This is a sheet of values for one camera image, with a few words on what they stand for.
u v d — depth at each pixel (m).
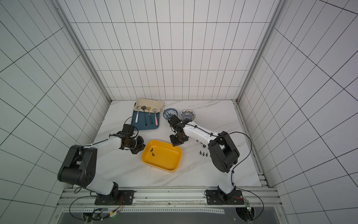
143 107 1.14
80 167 0.45
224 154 0.48
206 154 0.89
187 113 1.07
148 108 1.14
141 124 1.05
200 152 0.90
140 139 0.83
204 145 0.92
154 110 1.11
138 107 1.14
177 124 0.64
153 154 0.88
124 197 0.72
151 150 0.90
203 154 0.90
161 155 0.88
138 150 0.82
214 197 0.70
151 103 1.18
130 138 0.78
